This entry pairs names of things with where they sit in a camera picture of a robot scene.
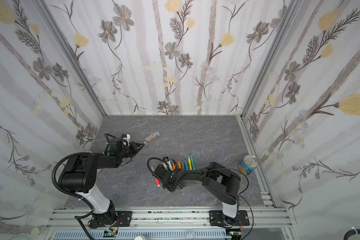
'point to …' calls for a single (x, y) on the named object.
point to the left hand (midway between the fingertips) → (141, 140)
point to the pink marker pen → (156, 180)
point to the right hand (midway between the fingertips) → (163, 171)
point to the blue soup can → (248, 164)
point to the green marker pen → (192, 162)
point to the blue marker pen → (186, 165)
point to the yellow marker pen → (189, 161)
